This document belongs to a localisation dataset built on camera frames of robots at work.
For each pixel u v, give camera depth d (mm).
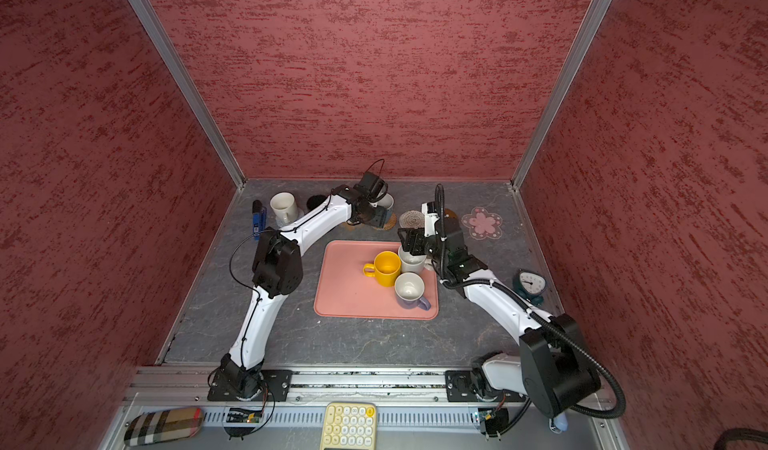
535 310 464
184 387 756
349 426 672
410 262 910
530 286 877
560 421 668
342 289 898
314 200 1029
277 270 590
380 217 898
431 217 751
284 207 1006
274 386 741
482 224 1065
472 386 681
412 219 1097
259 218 1057
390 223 1051
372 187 795
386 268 939
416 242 739
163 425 664
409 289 897
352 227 837
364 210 766
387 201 991
